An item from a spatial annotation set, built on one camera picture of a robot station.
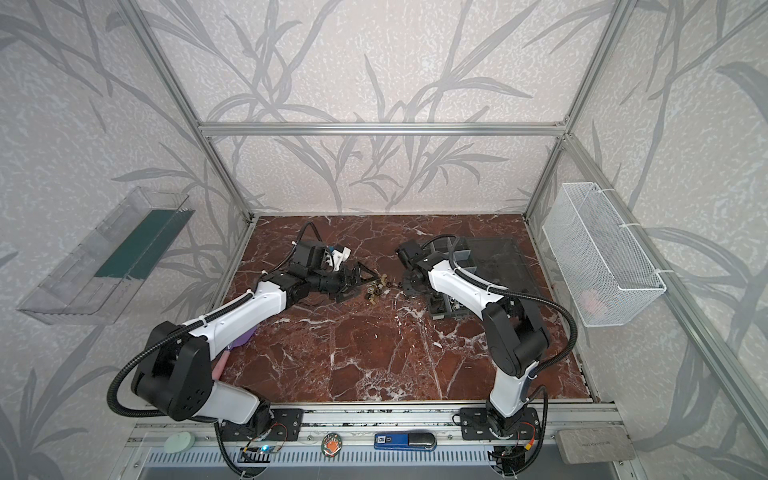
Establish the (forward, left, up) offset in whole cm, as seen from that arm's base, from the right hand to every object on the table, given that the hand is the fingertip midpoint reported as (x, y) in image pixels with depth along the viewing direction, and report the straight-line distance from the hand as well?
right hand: (414, 285), depth 92 cm
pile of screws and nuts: (+3, +10, -6) cm, 12 cm away
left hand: (-6, +13, +11) cm, 18 cm away
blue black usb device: (-41, +3, -2) cm, 41 cm away
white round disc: (-40, +57, -4) cm, 70 cm away
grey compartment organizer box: (-4, -8, -6) cm, 11 cm away
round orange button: (-41, +21, -6) cm, 46 cm away
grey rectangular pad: (-42, -39, -3) cm, 57 cm away
